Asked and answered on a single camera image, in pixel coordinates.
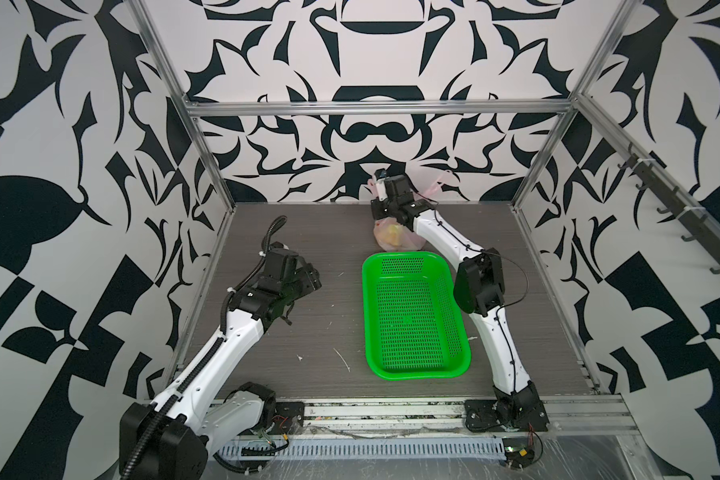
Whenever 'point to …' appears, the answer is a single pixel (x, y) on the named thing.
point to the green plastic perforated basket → (413, 325)
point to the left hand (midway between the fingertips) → (309, 271)
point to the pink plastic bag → (393, 234)
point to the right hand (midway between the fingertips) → (374, 197)
